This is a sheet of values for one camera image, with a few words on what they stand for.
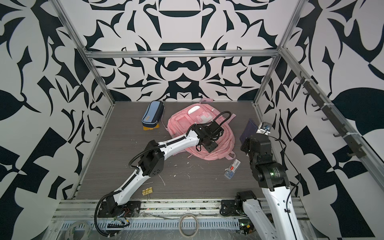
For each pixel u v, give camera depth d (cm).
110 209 67
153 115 105
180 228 68
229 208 74
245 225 71
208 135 69
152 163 57
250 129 75
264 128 57
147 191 78
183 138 63
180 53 92
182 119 102
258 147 48
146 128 103
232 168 87
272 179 43
